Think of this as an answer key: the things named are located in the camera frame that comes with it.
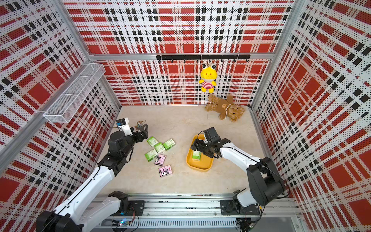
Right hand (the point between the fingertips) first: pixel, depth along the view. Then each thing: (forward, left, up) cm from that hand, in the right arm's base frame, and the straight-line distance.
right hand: (198, 148), depth 87 cm
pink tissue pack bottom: (-12, +20, -6) cm, 24 cm away
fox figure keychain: (+25, +45, -7) cm, 52 cm away
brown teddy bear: (+36, -21, -2) cm, 42 cm away
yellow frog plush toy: (+40, -7, +26) cm, 48 cm away
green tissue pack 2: (+7, +20, -6) cm, 22 cm away
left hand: (+6, +31, +15) cm, 35 cm away
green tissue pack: (+8, +31, -5) cm, 33 cm away
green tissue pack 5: (-1, +2, -6) cm, 7 cm away
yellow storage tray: (-4, -5, -11) cm, 13 cm away
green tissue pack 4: (-1, +31, -6) cm, 31 cm away
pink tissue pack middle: (-5, +24, -6) cm, 25 cm away
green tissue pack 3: (+4, +25, -6) cm, 26 cm away
